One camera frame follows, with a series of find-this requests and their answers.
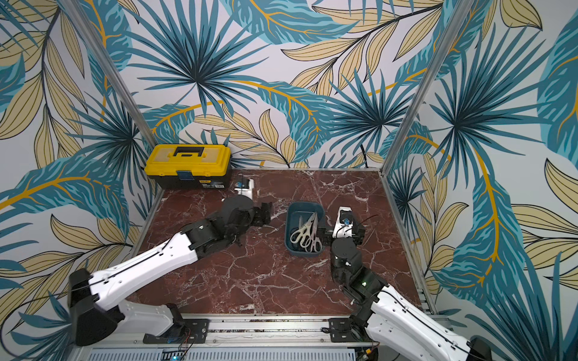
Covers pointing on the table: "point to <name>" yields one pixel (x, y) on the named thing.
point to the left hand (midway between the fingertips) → (261, 206)
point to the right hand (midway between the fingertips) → (340, 217)
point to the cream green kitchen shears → (305, 233)
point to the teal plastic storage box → (298, 214)
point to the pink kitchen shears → (314, 244)
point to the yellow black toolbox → (178, 167)
